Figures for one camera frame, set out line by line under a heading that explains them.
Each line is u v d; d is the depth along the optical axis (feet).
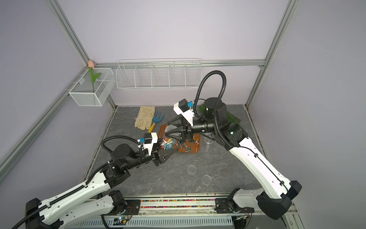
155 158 1.75
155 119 3.68
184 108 1.45
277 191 1.24
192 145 3.16
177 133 1.58
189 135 1.55
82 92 2.65
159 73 3.25
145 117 3.69
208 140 1.74
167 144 1.81
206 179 2.73
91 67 2.99
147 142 1.67
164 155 1.81
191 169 2.84
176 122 1.75
